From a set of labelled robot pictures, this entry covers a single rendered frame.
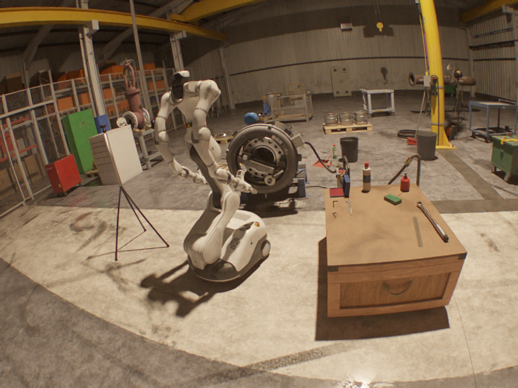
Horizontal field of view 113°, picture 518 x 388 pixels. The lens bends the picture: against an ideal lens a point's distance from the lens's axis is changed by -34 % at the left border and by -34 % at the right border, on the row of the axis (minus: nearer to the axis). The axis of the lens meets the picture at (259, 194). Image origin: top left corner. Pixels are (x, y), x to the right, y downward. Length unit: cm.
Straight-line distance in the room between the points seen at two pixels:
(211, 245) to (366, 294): 109
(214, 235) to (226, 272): 28
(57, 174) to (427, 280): 689
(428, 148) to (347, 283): 333
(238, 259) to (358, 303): 89
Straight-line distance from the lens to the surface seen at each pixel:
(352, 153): 427
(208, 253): 190
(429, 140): 444
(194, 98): 175
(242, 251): 193
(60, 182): 690
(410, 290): 165
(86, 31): 1092
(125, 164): 602
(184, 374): 166
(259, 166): 271
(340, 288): 152
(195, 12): 1548
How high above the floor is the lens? 136
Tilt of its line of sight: 23 degrees down
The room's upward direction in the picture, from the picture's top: 10 degrees counter-clockwise
